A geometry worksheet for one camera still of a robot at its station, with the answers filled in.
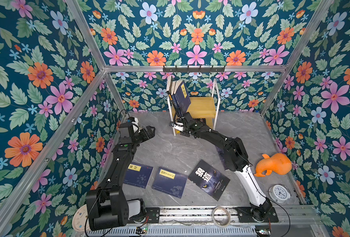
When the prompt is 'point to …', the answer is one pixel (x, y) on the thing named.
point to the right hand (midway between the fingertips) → (184, 123)
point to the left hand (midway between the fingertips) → (150, 126)
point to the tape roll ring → (229, 214)
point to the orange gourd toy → (279, 164)
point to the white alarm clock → (279, 193)
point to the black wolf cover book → (209, 178)
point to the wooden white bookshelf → (205, 107)
